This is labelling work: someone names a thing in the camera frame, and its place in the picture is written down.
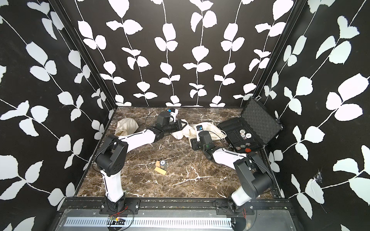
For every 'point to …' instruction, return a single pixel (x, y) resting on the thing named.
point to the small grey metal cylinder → (163, 164)
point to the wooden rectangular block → (160, 170)
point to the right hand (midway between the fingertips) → (193, 136)
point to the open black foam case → (257, 126)
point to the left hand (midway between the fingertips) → (189, 121)
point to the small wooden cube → (158, 164)
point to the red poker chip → (247, 150)
